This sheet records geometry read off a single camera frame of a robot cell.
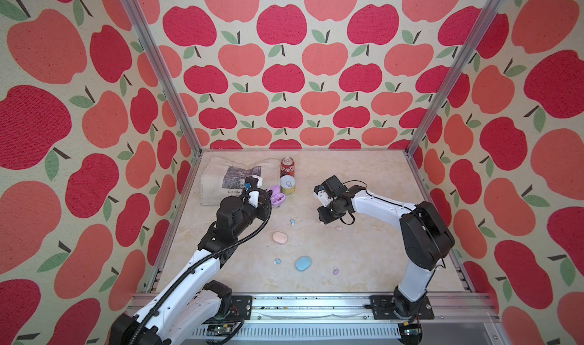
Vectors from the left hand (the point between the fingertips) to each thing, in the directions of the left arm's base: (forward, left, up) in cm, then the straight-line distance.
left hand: (272, 195), depth 75 cm
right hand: (+2, -20, -21) cm, 29 cm away
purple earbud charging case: (0, -2, -1) cm, 2 cm away
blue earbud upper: (+3, -7, -24) cm, 25 cm away
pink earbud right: (-1, -26, -23) cm, 35 cm away
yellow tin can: (+18, -5, -19) cm, 27 cm away
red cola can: (+25, -5, -14) cm, 29 cm away
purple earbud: (-17, -23, -24) cm, 37 cm away
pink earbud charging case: (-5, -2, -22) cm, 23 cm away
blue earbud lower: (-14, -1, -24) cm, 27 cm away
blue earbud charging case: (-15, -11, -23) cm, 29 cm away
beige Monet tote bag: (+19, +24, -15) cm, 34 cm away
